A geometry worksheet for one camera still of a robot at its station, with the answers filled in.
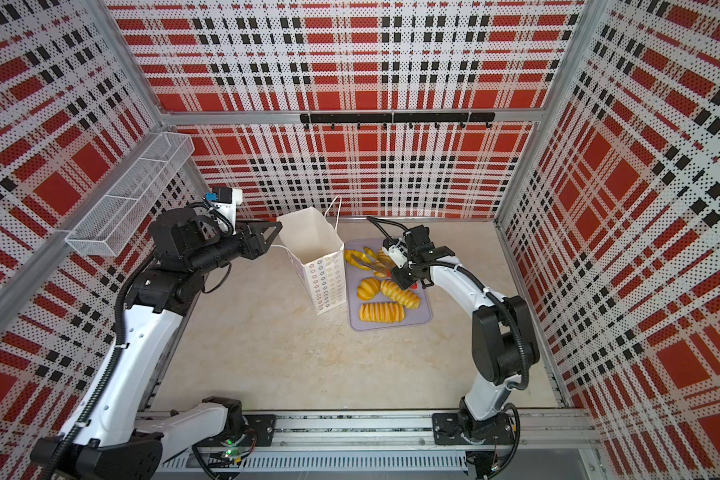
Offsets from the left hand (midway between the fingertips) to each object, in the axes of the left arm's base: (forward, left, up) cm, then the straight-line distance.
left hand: (275, 229), depth 65 cm
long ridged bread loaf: (+3, -31, -34) cm, 47 cm away
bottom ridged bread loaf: (-2, -24, -35) cm, 43 cm away
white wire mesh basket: (+22, +61, -18) cm, 68 cm away
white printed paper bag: (+19, -2, -32) cm, 37 cm away
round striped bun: (+6, -19, -35) cm, 40 cm away
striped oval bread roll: (+15, -25, -31) cm, 42 cm away
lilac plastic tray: (-3, -36, -38) cm, 52 cm away
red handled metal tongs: (+12, -26, -33) cm, 44 cm away
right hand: (+6, -30, -27) cm, 40 cm away
